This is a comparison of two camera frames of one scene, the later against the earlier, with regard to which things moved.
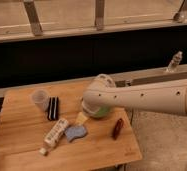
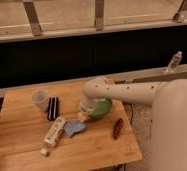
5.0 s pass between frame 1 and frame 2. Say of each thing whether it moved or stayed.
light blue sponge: moved
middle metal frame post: stayed
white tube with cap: stayed
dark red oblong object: stayed
